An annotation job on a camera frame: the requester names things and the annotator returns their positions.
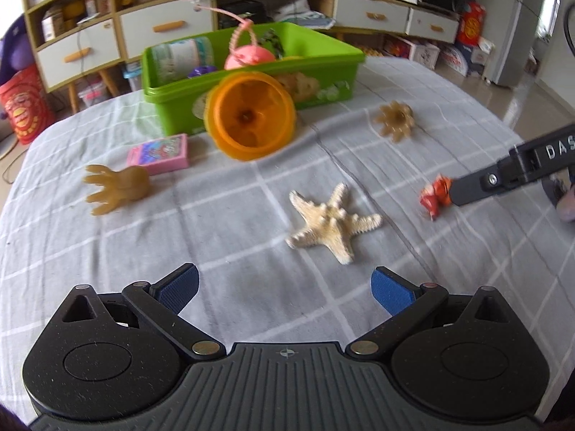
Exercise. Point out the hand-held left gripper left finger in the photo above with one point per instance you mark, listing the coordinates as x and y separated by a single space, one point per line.
179 285

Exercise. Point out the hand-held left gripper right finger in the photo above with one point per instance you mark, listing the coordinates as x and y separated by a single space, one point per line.
391 289

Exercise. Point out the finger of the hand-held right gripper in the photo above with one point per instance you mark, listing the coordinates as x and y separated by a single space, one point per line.
471 188

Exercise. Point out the small red fish toy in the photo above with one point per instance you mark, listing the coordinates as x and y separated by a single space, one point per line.
433 195

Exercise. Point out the cream starfish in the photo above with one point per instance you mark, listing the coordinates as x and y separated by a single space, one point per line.
330 220

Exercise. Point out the amber translucent flower toy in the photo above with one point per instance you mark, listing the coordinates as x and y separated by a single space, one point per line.
395 119

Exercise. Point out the beige rubber hand toy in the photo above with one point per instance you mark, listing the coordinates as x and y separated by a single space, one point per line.
130 184

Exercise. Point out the pink toy card box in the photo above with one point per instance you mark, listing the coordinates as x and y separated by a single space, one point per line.
161 152

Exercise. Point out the green plastic box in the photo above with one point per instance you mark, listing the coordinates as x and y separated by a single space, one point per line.
332 81

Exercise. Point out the orange flower-shaped cup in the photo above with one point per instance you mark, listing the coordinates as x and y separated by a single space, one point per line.
269 112

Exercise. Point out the purple toy grapes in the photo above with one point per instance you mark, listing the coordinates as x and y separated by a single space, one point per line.
200 72

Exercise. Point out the clear cotton swab jar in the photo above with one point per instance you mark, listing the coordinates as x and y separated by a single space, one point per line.
179 56

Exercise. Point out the grey checked tablecloth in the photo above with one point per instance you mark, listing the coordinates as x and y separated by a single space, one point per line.
224 215

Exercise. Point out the grey refrigerator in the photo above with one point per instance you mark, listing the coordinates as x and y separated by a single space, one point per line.
516 22

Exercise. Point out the red white toy box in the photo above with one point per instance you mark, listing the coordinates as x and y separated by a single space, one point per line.
411 51

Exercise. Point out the small white drawer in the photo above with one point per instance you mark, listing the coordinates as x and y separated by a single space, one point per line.
433 27

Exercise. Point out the clear storage box red lid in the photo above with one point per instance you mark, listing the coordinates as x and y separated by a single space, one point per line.
94 94

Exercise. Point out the clear storage box blue lid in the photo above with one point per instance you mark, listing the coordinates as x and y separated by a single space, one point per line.
134 78

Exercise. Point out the red printed bucket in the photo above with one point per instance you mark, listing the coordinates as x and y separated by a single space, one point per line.
24 107

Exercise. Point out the white drawer with lock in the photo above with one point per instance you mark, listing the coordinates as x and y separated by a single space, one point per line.
76 56

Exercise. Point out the wide white drawer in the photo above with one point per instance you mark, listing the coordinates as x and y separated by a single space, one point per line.
168 27

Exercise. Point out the white wooden cabinet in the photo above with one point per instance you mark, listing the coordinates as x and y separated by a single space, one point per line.
112 13

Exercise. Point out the black case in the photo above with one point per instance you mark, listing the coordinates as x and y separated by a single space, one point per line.
240 11

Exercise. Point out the purple plush toy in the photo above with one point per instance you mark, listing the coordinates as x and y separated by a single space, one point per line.
15 54

